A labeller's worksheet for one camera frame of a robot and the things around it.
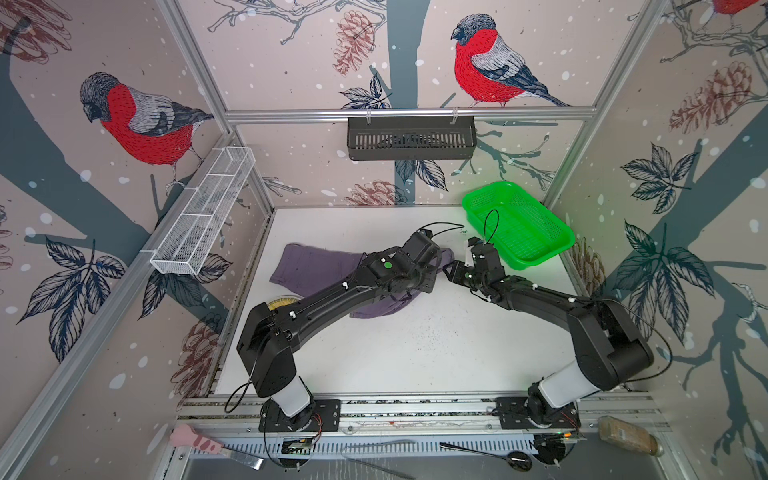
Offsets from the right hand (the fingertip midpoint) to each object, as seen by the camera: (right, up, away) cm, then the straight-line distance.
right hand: (447, 264), depth 93 cm
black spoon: (+12, -42, -26) cm, 51 cm away
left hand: (-6, 0, -15) cm, 16 cm away
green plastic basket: (+33, +13, +21) cm, 41 cm away
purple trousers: (-50, -2, +8) cm, 51 cm away
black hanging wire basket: (-11, +44, +11) cm, 47 cm away
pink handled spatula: (-66, -38, -24) cm, 80 cm away
